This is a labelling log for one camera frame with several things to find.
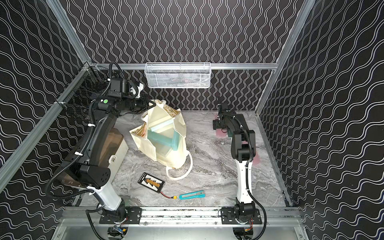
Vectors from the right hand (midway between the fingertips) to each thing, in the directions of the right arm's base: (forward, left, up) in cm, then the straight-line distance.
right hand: (222, 125), depth 108 cm
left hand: (-14, +39, +36) cm, 55 cm away
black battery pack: (-41, +44, -1) cm, 60 cm away
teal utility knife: (-46, +18, -3) cm, 50 cm away
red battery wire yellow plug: (-48, +30, -3) cm, 57 cm away
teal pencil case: (-21, +32, +9) cm, 40 cm away
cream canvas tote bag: (-10, +41, +3) cm, 43 cm away
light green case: (-10, +39, +11) cm, 42 cm away
